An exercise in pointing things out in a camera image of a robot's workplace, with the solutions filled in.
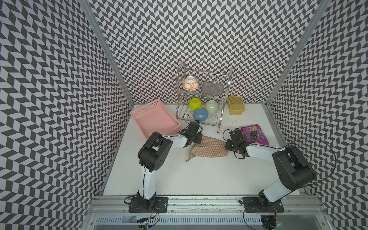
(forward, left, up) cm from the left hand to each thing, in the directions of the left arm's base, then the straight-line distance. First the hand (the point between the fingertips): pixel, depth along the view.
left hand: (198, 136), depth 100 cm
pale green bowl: (+20, -10, +10) cm, 24 cm away
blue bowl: (+15, -2, +7) cm, 16 cm away
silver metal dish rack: (+10, -1, +30) cm, 31 cm away
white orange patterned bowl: (+20, +5, +31) cm, 37 cm away
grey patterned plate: (+35, -12, +14) cm, 40 cm away
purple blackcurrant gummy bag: (-1, -37, +5) cm, 37 cm away
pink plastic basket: (+18, +34, +1) cm, 38 cm away
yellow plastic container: (+31, -33, 0) cm, 45 cm away
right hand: (-8, -20, -1) cm, 21 cm away
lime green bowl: (+25, +2, +8) cm, 26 cm away
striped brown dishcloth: (-10, -7, +3) cm, 12 cm away
